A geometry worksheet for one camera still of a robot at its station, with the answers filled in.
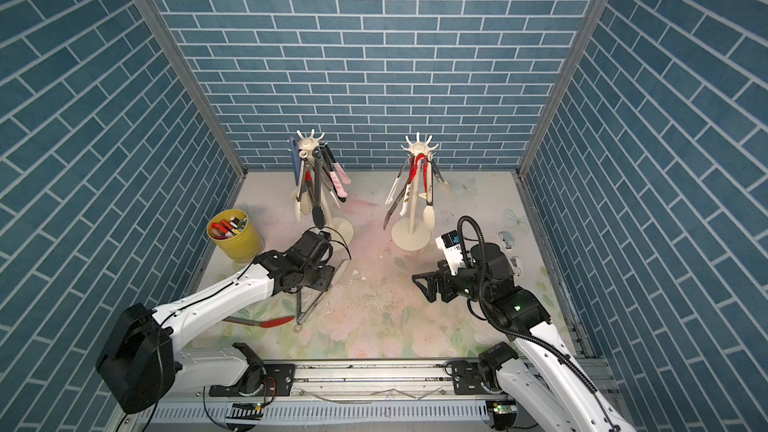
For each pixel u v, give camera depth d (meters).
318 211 0.79
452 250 0.64
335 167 0.79
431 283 0.63
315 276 0.74
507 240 1.00
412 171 0.71
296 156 0.71
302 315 0.83
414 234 1.02
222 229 0.88
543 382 0.48
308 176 0.76
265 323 0.81
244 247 0.88
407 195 0.75
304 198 0.81
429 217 0.79
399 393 0.72
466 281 0.61
